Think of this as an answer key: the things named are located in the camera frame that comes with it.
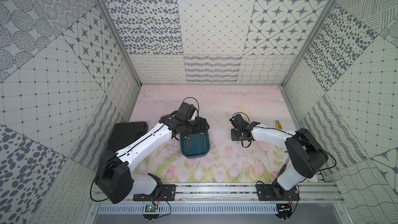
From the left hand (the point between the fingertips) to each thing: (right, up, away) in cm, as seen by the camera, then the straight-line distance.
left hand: (203, 125), depth 79 cm
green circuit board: (-25, -38, -8) cm, 46 cm away
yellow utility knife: (+48, -3, +18) cm, 52 cm away
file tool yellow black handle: (-10, -10, +12) cm, 19 cm away
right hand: (+21, -9, +13) cm, 26 cm away
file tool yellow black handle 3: (-1, -8, +13) cm, 15 cm away
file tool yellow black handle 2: (-1, -13, +11) cm, 17 cm away
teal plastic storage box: (-5, -14, +11) cm, 18 cm away
